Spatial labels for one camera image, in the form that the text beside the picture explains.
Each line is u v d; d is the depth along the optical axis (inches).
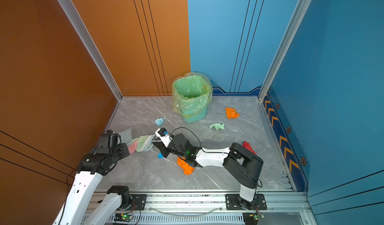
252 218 27.8
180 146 24.4
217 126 38.9
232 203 28.5
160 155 34.9
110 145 22.4
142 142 37.1
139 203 28.8
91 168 18.8
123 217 27.9
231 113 42.7
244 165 18.2
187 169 32.6
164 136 26.3
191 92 41.7
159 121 40.6
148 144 30.9
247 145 36.1
